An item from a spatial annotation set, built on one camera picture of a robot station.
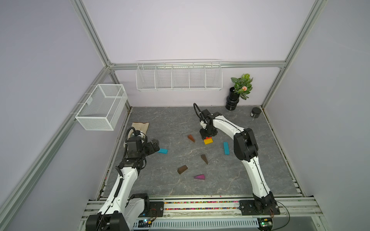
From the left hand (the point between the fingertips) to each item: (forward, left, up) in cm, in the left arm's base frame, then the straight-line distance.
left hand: (152, 144), depth 83 cm
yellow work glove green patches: (+25, +16, -14) cm, 32 cm away
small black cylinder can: (+28, -76, -10) cm, 82 cm away
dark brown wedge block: (-4, -31, -14) cm, 34 cm away
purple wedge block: (-17, -28, -11) cm, 35 cm away
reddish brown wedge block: (+12, -23, -13) cm, 29 cm away
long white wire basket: (+45, -15, +16) cm, 50 cm away
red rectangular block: (+6, -34, -7) cm, 35 cm away
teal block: (+3, -4, -16) cm, 17 cm away
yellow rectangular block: (+7, -36, -12) cm, 38 cm away
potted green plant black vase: (+32, -60, +13) cm, 70 cm away
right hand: (+12, -35, -13) cm, 39 cm away
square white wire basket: (+19, +27, +13) cm, 36 cm away
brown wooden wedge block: (-11, -17, -13) cm, 24 cm away
